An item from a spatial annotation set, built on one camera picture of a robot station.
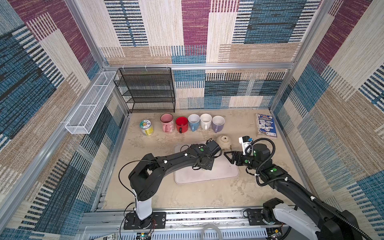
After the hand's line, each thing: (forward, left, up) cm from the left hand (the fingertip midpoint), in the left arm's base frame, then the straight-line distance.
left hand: (208, 162), depth 86 cm
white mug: (+29, 0, +3) cm, 29 cm away
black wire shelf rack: (+50, +40, +13) cm, 66 cm away
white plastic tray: (-2, -10, -5) cm, 11 cm away
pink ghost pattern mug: (+26, +24, +5) cm, 36 cm away
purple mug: (+31, -9, -2) cm, 32 cm away
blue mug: (+31, +8, +1) cm, 32 cm away
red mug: (+30, +16, -1) cm, 34 cm away
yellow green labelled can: (+25, +39, +1) cm, 47 cm away
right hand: (0, -10, +8) cm, 13 cm away
